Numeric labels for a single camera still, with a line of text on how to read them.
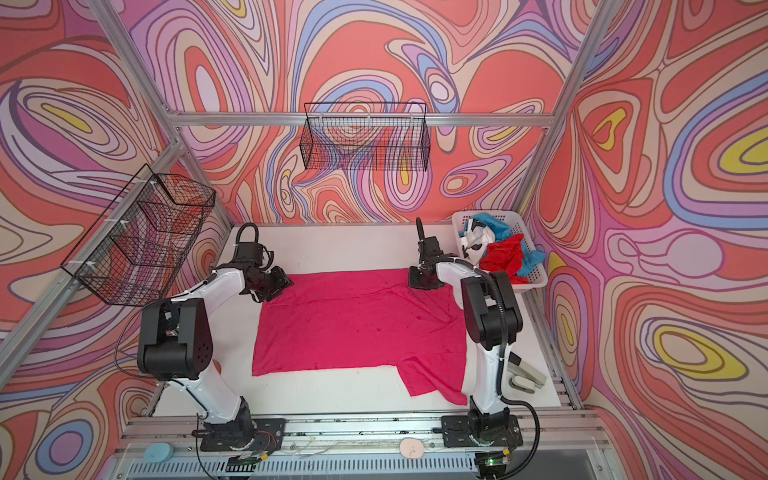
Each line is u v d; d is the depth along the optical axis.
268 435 0.72
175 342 0.48
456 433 0.72
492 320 0.53
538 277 0.95
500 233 1.08
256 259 0.79
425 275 0.78
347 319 0.93
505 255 0.99
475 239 1.06
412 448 0.69
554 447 0.75
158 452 0.69
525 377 0.80
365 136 0.99
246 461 0.70
